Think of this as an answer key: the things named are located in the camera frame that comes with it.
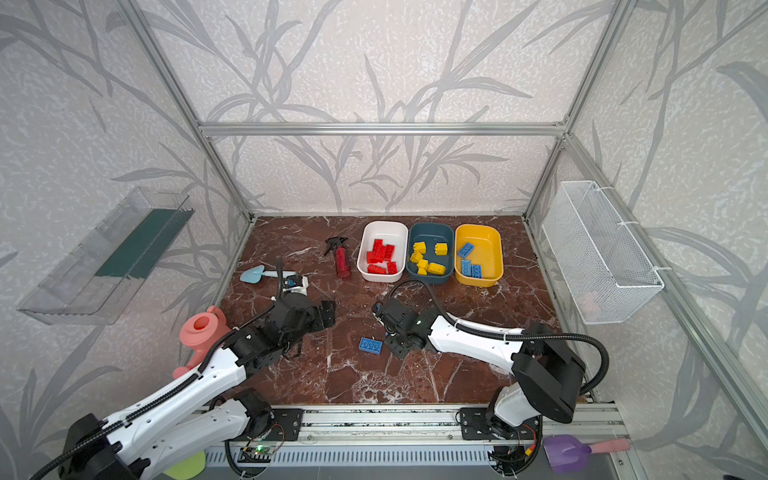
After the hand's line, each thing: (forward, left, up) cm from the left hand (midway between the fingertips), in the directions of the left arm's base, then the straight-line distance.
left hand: (329, 298), depth 81 cm
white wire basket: (-5, -63, +21) cm, 66 cm away
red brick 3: (+18, -9, -13) cm, 25 cm away
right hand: (-5, -19, -9) cm, 21 cm away
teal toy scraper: (+16, +31, -14) cm, 37 cm away
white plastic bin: (+36, -16, -15) cm, 42 cm away
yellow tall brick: (+27, -34, -14) cm, 46 cm away
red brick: (+30, -10, -14) cm, 35 cm away
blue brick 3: (+18, -45, -13) cm, 50 cm away
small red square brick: (+22, -10, -12) cm, 27 cm away
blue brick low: (-8, -12, -13) cm, 20 cm away
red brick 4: (+18, -16, -13) cm, 28 cm away
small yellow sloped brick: (+17, -26, -12) cm, 34 cm away
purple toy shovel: (-34, -59, -12) cm, 69 cm away
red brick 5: (+23, -13, -12) cm, 29 cm away
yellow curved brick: (+18, -32, -13) cm, 39 cm away
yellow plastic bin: (+30, -51, -12) cm, 61 cm away
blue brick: (+26, -43, -12) cm, 52 cm away
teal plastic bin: (+27, -30, -14) cm, 43 cm away
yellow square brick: (+28, -26, -13) cm, 41 cm away
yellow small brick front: (+23, -24, -13) cm, 36 cm away
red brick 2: (+23, -15, -13) cm, 30 cm away
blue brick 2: (+20, -43, -14) cm, 49 cm away
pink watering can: (-8, +33, -4) cm, 34 cm away
